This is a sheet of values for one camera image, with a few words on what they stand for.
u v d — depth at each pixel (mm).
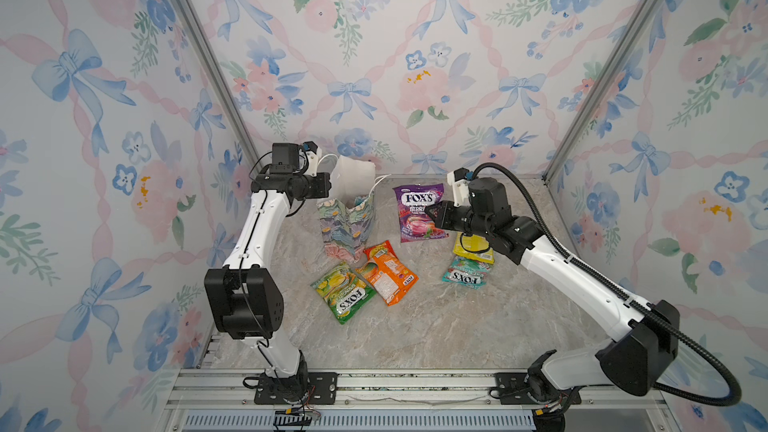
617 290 438
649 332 399
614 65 862
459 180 675
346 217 806
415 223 769
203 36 814
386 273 902
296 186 714
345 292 878
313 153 757
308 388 729
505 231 563
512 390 730
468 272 902
